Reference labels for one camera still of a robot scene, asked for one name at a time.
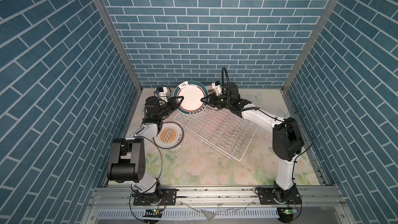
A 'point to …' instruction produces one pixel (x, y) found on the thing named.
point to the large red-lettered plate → (210, 89)
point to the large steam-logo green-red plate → (193, 92)
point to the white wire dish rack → (225, 129)
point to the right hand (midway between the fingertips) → (199, 99)
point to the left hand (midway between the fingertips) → (184, 98)
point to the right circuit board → (286, 214)
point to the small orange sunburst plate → (171, 136)
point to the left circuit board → (153, 213)
